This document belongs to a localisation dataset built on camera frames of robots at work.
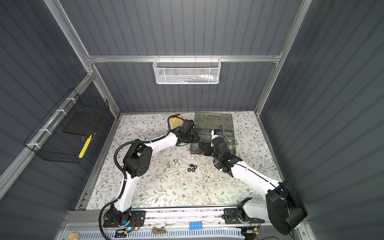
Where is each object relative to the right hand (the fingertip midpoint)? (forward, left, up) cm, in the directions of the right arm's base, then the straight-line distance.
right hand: (207, 144), depth 85 cm
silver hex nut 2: (-7, +24, -13) cm, 28 cm away
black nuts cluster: (-9, +9, -15) cm, 19 cm away
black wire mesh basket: (-4, +71, +16) cm, 73 cm away
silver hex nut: (-4, +20, -14) cm, 24 cm away
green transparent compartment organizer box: (+30, -1, -15) cm, 33 cm away
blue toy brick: (-38, +7, -12) cm, 40 cm away
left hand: (+11, +4, -9) cm, 15 cm away
